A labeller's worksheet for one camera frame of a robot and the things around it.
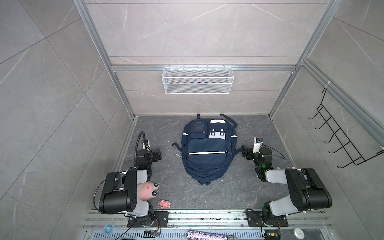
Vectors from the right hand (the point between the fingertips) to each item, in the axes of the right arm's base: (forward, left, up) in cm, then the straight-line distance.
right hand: (250, 144), depth 94 cm
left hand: (0, +65, +1) cm, 65 cm away
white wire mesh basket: (+38, +33, +23) cm, 55 cm away
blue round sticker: (-43, +79, -6) cm, 90 cm away
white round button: (-47, -13, -6) cm, 49 cm away
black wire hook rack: (-25, -28, +27) cm, 46 cm away
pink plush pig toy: (-27, +61, 0) cm, 67 cm away
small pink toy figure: (-33, +53, -4) cm, 62 cm away
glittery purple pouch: (-46, +35, -3) cm, 59 cm away
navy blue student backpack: (-3, +27, +3) cm, 28 cm away
